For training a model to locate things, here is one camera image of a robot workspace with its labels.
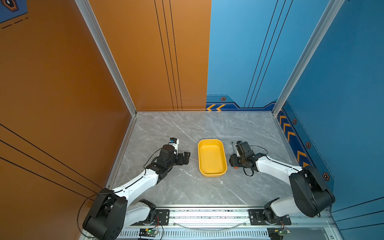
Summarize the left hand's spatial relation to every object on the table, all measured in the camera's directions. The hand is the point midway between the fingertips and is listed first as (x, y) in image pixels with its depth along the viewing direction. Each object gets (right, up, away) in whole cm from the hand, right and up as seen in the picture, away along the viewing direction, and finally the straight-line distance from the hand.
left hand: (184, 152), depth 87 cm
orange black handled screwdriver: (+31, -10, +2) cm, 33 cm away
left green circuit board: (-16, -36, -16) cm, 42 cm away
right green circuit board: (+46, -35, -17) cm, 60 cm away
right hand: (+30, -6, +5) cm, 31 cm away
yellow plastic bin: (+18, -6, +8) cm, 20 cm away
